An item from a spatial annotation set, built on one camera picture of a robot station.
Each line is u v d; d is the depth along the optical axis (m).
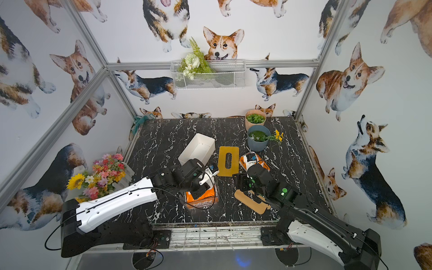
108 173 0.75
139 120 1.21
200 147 1.07
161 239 0.74
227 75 0.93
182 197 0.78
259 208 0.82
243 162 0.93
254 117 1.06
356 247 0.40
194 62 0.78
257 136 1.03
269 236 0.73
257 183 0.55
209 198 0.80
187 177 0.54
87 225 0.40
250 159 0.65
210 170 0.64
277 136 0.92
